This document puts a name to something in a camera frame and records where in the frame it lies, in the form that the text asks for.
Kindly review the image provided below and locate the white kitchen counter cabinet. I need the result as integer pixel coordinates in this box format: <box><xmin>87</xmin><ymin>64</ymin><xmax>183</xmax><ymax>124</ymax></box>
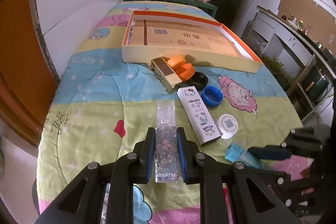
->
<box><xmin>242</xmin><ymin>6</ymin><xmax>335</xmax><ymax>124</ymax></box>

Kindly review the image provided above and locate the blue bottle cap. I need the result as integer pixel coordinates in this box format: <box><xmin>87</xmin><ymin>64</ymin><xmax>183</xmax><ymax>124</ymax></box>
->
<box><xmin>201</xmin><ymin>86</ymin><xmax>224</xmax><ymax>108</ymax></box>

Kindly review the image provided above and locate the black bottle cap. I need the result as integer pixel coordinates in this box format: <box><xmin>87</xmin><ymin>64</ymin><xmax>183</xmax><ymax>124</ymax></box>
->
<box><xmin>188</xmin><ymin>72</ymin><xmax>209</xmax><ymax>91</ymax></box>

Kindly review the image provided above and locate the clear floral lip gloss box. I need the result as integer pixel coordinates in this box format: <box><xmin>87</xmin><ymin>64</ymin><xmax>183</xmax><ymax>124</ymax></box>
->
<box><xmin>155</xmin><ymin>100</ymin><xmax>179</xmax><ymax>183</ymax></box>

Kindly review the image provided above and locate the white QR code cap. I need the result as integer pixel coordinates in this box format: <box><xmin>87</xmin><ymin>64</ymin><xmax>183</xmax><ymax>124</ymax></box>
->
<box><xmin>216</xmin><ymin>114</ymin><xmax>239</xmax><ymax>139</ymax></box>

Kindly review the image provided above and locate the colourful cartoon bed quilt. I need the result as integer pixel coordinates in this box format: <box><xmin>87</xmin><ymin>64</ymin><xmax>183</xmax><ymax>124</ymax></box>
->
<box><xmin>37</xmin><ymin>1</ymin><xmax>302</xmax><ymax>211</ymax></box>

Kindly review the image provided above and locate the light blue floral lighter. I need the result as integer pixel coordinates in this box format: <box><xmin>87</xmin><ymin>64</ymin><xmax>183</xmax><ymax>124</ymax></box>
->
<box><xmin>224</xmin><ymin>143</ymin><xmax>264</xmax><ymax>169</ymax></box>

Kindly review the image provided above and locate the orange wooden door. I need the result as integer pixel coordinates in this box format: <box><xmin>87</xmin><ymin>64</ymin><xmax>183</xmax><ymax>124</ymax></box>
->
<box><xmin>1</xmin><ymin>0</ymin><xmax>57</xmax><ymax>146</ymax></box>

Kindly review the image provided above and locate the orange rimmed cardboard tray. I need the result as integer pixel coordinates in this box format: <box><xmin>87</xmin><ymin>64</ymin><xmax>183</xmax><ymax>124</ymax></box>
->
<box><xmin>122</xmin><ymin>11</ymin><xmax>262</xmax><ymax>73</ymax></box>

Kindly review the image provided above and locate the white Hello Kitty box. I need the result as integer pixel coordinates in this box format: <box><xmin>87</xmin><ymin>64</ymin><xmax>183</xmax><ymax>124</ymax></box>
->
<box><xmin>177</xmin><ymin>86</ymin><xmax>221</xmax><ymax>145</ymax></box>

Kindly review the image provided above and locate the gold rectangular box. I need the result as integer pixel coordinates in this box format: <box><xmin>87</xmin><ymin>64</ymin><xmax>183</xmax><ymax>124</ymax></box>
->
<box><xmin>151</xmin><ymin>57</ymin><xmax>182</xmax><ymax>94</ymax></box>

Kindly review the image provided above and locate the light orange bottle cap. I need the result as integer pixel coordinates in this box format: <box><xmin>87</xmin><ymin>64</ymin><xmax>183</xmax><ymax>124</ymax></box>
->
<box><xmin>167</xmin><ymin>55</ymin><xmax>186</xmax><ymax>70</ymax></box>

